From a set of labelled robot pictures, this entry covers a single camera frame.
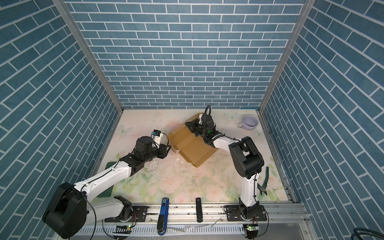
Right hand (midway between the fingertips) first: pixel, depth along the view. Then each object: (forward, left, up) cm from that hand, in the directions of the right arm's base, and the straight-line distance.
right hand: (183, 121), depth 91 cm
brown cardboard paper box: (-9, -7, -17) cm, 21 cm away
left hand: (-15, +6, -5) cm, 17 cm away
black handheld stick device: (-46, -14, -14) cm, 50 cm away
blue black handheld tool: (-49, +4, -16) cm, 52 cm away
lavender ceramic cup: (+15, -46, -15) cm, 51 cm away
